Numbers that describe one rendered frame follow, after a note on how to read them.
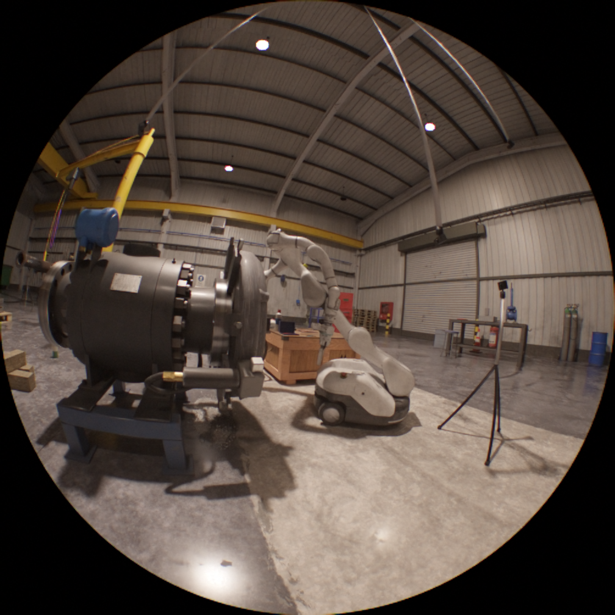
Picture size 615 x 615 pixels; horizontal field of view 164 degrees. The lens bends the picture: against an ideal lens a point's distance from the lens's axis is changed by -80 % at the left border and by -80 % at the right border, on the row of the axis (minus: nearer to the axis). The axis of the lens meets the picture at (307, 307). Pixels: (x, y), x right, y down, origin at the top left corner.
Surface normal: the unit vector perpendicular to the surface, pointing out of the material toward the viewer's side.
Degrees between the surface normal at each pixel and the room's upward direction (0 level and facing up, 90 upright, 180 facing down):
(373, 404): 90
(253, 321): 82
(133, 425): 90
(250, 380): 113
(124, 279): 62
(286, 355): 90
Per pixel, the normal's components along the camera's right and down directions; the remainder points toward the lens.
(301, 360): 0.49, 0.03
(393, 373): -0.23, -0.04
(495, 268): -0.92, -0.11
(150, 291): 0.49, -0.36
